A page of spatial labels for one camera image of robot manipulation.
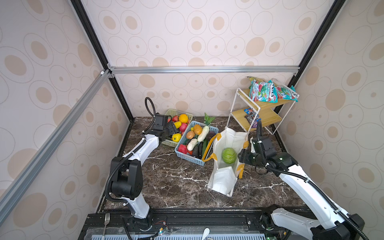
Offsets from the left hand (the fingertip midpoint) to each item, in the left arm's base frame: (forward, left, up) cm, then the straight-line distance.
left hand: (174, 125), depth 91 cm
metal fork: (-48, +31, -17) cm, 59 cm away
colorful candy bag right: (+10, -63, +16) cm, 66 cm away
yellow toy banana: (+10, 0, -11) cm, 15 cm away
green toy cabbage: (-15, -33, -11) cm, 38 cm away
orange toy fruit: (+17, -4, -12) cm, 21 cm away
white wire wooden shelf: (+15, -46, -4) cm, 49 cm away
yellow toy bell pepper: (0, 0, -12) cm, 12 cm away
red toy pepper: (-10, -5, -10) cm, 16 cm away
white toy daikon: (-7, -10, -11) cm, 17 cm away
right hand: (-21, -38, 0) cm, 43 cm away
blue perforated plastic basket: (-14, -13, -13) cm, 23 cm away
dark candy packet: (+10, -49, -1) cm, 50 cm away
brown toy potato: (+1, -9, -11) cm, 15 cm away
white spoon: (-53, -18, -16) cm, 59 cm away
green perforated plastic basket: (+23, +4, -15) cm, 28 cm away
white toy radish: (+11, -21, -9) cm, 25 cm away
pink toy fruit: (+9, -4, -14) cm, 17 cm away
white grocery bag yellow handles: (-9, -38, -3) cm, 39 cm away
